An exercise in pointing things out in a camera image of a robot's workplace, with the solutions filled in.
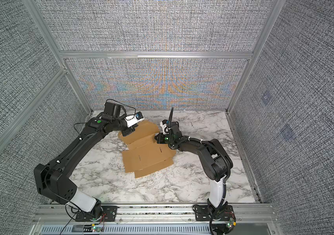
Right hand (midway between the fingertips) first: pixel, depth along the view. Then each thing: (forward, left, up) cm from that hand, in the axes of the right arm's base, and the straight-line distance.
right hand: (153, 133), depth 93 cm
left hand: (-2, +8, +14) cm, 16 cm away
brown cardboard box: (-11, +6, -8) cm, 15 cm away
